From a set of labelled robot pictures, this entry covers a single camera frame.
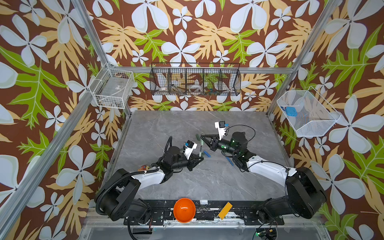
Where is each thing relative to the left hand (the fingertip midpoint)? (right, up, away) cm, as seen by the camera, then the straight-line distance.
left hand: (201, 156), depth 81 cm
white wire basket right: (+60, +23, +1) cm, 65 cm away
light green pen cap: (0, +8, -5) cm, 10 cm away
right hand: (-1, +10, -5) cm, 12 cm away
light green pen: (-1, +2, -2) cm, 3 cm away
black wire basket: (-3, +48, +18) cm, 52 cm away
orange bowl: (-9, -27, -4) cm, 29 cm away
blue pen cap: (+5, -2, +15) cm, 16 cm away
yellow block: (+12, -28, -4) cm, 30 cm away
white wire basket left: (-52, +39, +5) cm, 66 cm away
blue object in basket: (+53, +26, +6) cm, 59 cm away
